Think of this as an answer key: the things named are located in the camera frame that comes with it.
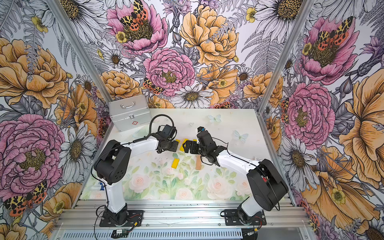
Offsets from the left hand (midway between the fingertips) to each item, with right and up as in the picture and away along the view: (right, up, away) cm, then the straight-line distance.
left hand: (171, 148), depth 98 cm
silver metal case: (-28, +23, +3) cm, 36 cm away
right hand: (+12, +2, -11) cm, 16 cm away
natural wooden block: (+18, -7, -4) cm, 19 cm away
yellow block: (+7, 0, +1) cm, 7 cm away
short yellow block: (+3, -8, -4) cm, 10 cm away
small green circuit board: (-20, -36, -25) cm, 49 cm away
